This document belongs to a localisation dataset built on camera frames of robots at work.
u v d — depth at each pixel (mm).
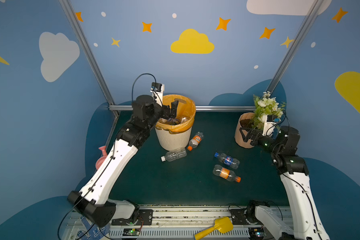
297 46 820
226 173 853
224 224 747
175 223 742
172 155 930
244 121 1013
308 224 387
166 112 580
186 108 937
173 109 584
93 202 374
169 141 883
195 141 1013
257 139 616
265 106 859
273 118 590
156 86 522
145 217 751
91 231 703
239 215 753
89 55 853
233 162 907
